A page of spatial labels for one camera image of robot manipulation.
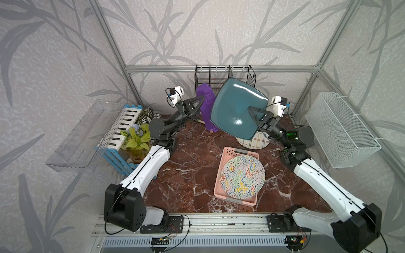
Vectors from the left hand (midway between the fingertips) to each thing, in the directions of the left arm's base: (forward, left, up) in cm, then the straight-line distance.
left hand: (206, 103), depth 55 cm
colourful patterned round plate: (-9, -19, -45) cm, 50 cm away
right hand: (-3, -15, -1) cm, 15 cm away
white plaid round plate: (+18, -35, -49) cm, 62 cm away
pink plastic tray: (+7, -12, -47) cm, 49 cm away
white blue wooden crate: (-5, +44, -23) cm, 50 cm away
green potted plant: (0, +34, -26) cm, 43 cm away
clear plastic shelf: (-9, +53, -19) cm, 57 cm away
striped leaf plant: (+15, +32, -23) cm, 42 cm away
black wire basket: (+49, -5, -19) cm, 53 cm away
